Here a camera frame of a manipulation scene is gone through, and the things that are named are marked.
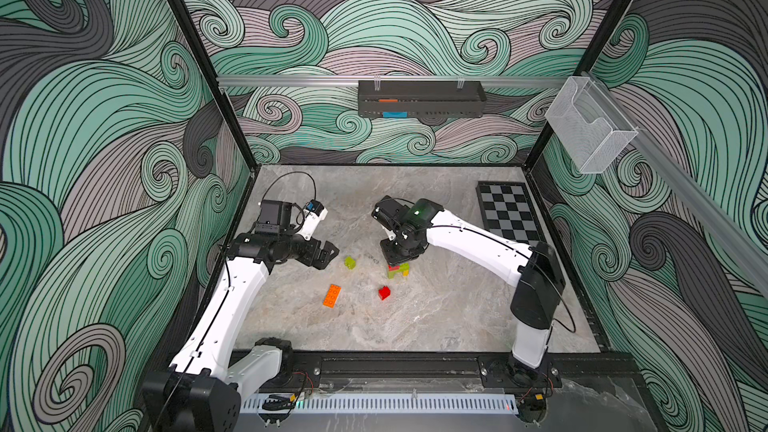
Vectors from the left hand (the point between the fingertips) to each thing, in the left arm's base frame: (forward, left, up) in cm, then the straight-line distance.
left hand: (320, 242), depth 77 cm
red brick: (-1, -19, -14) cm, 24 cm away
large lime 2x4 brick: (-1, -23, -13) cm, 26 cm away
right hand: (-1, -20, -6) cm, 21 cm away
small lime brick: (+2, -6, -16) cm, 18 cm away
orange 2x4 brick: (-8, -2, -18) cm, 19 cm away
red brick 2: (-7, -17, -17) cm, 25 cm away
